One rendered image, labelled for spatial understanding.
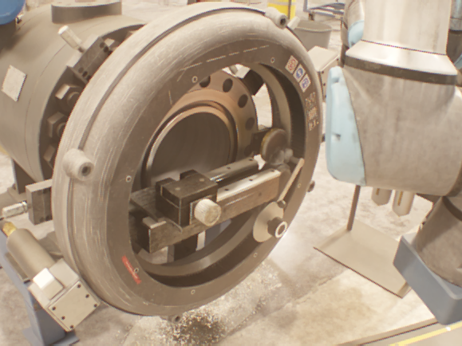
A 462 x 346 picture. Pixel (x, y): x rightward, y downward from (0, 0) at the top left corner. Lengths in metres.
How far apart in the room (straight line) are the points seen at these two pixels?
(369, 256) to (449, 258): 1.24
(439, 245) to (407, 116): 0.22
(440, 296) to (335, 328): 0.93
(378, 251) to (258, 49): 1.17
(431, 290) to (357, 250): 1.23
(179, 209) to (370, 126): 0.45
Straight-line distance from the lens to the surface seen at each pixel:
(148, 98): 0.85
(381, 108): 0.58
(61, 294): 0.99
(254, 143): 1.29
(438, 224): 0.72
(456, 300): 0.70
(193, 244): 1.29
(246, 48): 0.98
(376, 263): 1.91
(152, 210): 0.97
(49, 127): 1.18
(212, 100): 1.14
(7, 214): 0.95
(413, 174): 0.61
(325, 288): 1.75
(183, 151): 1.36
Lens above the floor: 1.14
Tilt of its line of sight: 29 degrees down
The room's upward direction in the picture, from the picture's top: 4 degrees clockwise
